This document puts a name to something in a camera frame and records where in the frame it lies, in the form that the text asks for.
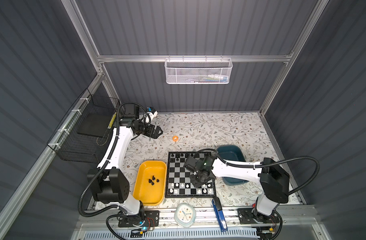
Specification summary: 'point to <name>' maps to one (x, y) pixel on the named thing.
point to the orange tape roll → (175, 138)
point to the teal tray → (229, 153)
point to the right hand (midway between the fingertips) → (196, 184)
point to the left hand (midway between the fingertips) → (154, 129)
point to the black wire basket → (85, 134)
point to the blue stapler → (218, 210)
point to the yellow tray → (150, 182)
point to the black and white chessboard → (178, 183)
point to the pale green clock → (185, 214)
